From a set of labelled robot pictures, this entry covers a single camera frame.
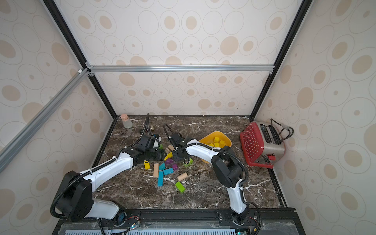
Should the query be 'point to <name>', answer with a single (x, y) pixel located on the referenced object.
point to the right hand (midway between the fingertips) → (183, 155)
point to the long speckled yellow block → (169, 155)
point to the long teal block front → (160, 182)
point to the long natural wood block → (156, 168)
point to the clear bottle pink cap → (127, 122)
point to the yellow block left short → (147, 165)
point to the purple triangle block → (169, 161)
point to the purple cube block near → (175, 166)
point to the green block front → (180, 187)
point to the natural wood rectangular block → (171, 147)
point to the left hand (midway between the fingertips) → (166, 152)
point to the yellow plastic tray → (210, 139)
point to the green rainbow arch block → (190, 163)
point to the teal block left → (162, 167)
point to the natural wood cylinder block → (182, 176)
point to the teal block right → (168, 171)
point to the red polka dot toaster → (263, 144)
